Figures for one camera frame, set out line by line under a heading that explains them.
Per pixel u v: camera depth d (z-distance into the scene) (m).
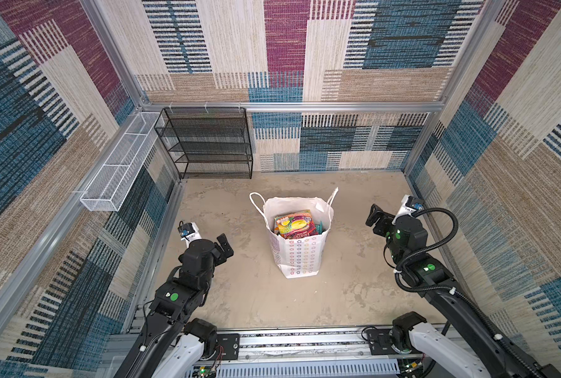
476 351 0.45
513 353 0.40
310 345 0.76
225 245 0.66
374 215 0.68
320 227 0.85
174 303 0.48
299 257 0.77
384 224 0.66
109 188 0.92
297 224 0.79
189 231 0.61
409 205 0.63
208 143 1.11
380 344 0.73
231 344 0.74
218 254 0.56
